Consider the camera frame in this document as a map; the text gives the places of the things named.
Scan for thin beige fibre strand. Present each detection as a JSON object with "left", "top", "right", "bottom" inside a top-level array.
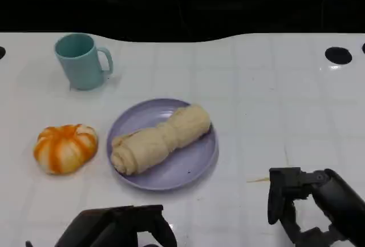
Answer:
[{"left": 246, "top": 176, "right": 270, "bottom": 184}]

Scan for lilac plate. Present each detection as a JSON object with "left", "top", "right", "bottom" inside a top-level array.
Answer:
[{"left": 107, "top": 98, "right": 220, "bottom": 192}]

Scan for pale green mug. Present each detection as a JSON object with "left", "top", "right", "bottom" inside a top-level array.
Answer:
[{"left": 54, "top": 33, "right": 114, "bottom": 91}]

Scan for orange and white bread roll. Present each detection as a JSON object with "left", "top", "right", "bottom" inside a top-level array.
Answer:
[{"left": 33, "top": 123, "right": 99, "bottom": 176}]

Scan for beige towel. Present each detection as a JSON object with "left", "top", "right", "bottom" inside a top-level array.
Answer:
[{"left": 110, "top": 103, "right": 212, "bottom": 176}]

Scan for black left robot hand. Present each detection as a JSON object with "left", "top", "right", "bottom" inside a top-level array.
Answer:
[{"left": 54, "top": 204, "right": 177, "bottom": 247}]

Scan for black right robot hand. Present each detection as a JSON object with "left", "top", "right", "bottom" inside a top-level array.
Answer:
[{"left": 267, "top": 167, "right": 365, "bottom": 247}]

